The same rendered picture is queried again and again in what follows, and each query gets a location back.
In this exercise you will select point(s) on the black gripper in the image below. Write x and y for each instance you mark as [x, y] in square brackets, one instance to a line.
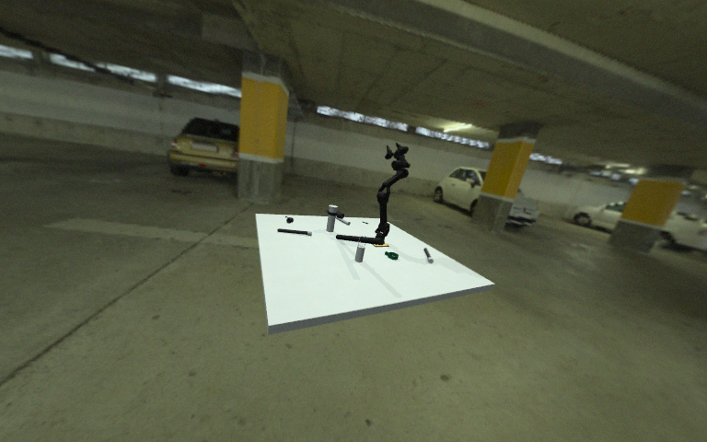
[390, 153]

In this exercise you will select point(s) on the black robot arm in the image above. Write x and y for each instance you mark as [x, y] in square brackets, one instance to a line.
[382, 197]

